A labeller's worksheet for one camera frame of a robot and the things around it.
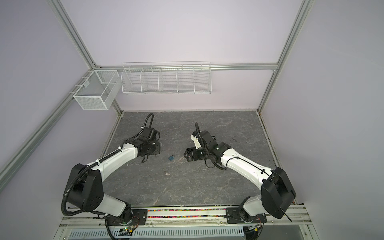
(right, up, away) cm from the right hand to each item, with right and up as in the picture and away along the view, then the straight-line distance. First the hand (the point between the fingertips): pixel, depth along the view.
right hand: (190, 155), depth 81 cm
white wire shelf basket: (-17, +48, +19) cm, 54 cm away
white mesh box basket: (-62, +39, +18) cm, 76 cm away
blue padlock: (-13, -5, +15) cm, 20 cm away
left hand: (-20, +2, +8) cm, 22 cm away
